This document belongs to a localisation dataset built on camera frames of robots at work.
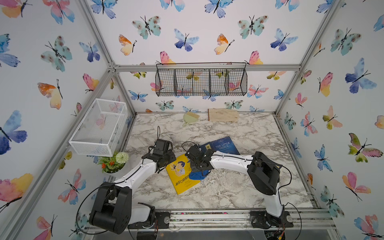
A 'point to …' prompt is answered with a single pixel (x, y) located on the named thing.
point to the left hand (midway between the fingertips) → (174, 155)
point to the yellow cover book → (179, 172)
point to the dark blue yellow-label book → (206, 146)
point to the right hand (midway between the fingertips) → (195, 166)
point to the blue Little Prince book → (225, 145)
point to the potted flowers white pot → (114, 164)
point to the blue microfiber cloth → (199, 175)
